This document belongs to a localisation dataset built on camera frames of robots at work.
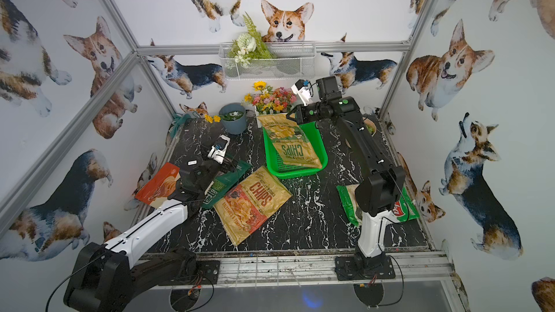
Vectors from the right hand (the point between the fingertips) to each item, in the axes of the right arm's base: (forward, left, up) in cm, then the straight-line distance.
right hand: (294, 108), depth 78 cm
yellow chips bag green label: (-4, +1, -18) cm, 19 cm away
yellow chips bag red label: (-22, +19, -32) cm, 43 cm away
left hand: (-7, +26, -8) cm, 28 cm away
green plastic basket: (-6, +7, -33) cm, 34 cm away
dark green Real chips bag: (-13, +31, -31) cm, 46 cm away
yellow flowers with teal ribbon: (+27, +64, -31) cm, 76 cm away
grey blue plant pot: (+22, +32, -26) cm, 47 cm away
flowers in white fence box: (+24, +13, -16) cm, 32 cm away
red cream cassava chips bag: (-14, +59, -31) cm, 69 cm away
